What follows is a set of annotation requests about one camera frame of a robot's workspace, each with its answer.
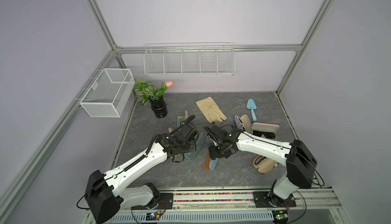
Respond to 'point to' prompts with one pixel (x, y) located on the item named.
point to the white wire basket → (107, 96)
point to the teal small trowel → (251, 105)
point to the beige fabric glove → (212, 112)
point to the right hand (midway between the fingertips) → (213, 154)
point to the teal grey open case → (200, 143)
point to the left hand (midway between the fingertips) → (192, 146)
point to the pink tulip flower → (169, 84)
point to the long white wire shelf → (189, 58)
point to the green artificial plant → (144, 90)
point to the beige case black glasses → (263, 165)
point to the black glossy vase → (159, 107)
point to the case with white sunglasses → (243, 123)
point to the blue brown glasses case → (210, 165)
